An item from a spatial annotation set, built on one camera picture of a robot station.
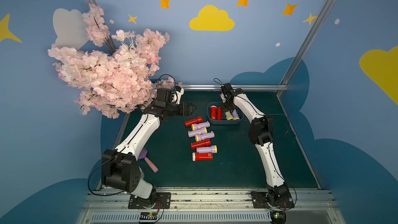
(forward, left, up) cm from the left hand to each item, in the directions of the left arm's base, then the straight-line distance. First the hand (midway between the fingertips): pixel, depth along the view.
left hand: (190, 105), depth 83 cm
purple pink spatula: (-20, +26, -21) cm, 39 cm away
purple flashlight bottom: (+9, -30, -20) cm, 37 cm away
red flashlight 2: (-12, -10, -20) cm, 25 cm away
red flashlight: (+3, +2, -22) cm, 22 cm away
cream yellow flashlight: (+7, -25, -18) cm, 32 cm away
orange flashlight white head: (-21, -4, -21) cm, 29 cm away
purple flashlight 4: (-16, -14, -20) cm, 29 cm away
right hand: (+15, -25, -19) cm, 34 cm away
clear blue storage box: (+5, -23, -22) cm, 32 cm away
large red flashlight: (+10, -19, -20) cm, 29 cm away
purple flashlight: (-1, -3, -21) cm, 21 cm away
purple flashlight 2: (-4, -8, -20) cm, 22 cm away
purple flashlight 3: (-9, -5, -20) cm, 23 cm away
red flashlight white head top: (+12, -15, -22) cm, 29 cm away
